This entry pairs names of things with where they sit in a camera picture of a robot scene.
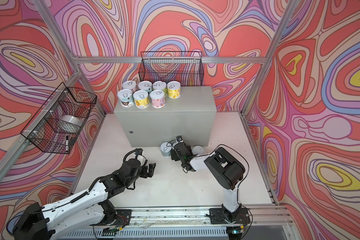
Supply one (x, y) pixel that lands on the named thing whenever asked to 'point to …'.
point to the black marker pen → (67, 144)
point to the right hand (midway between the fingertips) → (180, 151)
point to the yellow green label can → (198, 150)
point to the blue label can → (165, 148)
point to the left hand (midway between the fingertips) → (151, 162)
